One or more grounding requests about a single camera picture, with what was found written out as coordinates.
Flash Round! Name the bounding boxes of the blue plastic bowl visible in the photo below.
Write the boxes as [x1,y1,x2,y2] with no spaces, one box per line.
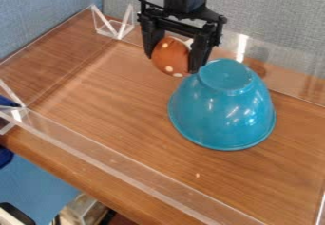
[167,59,276,151]

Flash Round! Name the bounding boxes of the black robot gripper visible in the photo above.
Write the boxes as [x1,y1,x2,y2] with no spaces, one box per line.
[138,0,227,73]

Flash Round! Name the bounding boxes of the clear acrylic corner bracket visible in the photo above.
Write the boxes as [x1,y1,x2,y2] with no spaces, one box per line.
[90,5,135,40]

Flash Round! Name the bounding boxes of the clear acrylic back barrier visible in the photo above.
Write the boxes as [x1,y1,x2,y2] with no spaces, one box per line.
[122,23,325,109]

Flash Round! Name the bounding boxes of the clear acrylic front barrier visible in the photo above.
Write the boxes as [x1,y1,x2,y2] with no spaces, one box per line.
[16,108,264,225]

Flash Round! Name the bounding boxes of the dark blue foreground post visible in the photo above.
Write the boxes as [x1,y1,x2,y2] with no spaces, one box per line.
[0,95,20,169]

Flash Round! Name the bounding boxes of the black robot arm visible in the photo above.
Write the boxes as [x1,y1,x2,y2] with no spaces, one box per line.
[138,0,227,73]

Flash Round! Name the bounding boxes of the clear acrylic barrier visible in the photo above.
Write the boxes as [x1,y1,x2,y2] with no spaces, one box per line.
[122,23,325,109]
[16,108,264,225]

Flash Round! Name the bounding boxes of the black white object bottom left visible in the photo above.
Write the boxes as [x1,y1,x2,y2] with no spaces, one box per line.
[0,202,36,225]

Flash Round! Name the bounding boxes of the clear acrylic left bracket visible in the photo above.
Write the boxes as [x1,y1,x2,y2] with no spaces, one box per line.
[0,79,27,135]

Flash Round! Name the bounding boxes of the grey metal table leg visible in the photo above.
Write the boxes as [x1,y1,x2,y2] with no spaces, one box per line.
[60,194,108,225]

